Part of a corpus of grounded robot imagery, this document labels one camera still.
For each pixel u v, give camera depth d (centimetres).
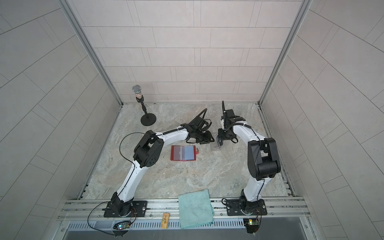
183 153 89
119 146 94
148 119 105
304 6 71
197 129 79
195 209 71
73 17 74
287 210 72
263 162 48
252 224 68
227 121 74
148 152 57
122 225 64
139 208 71
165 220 67
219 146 89
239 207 71
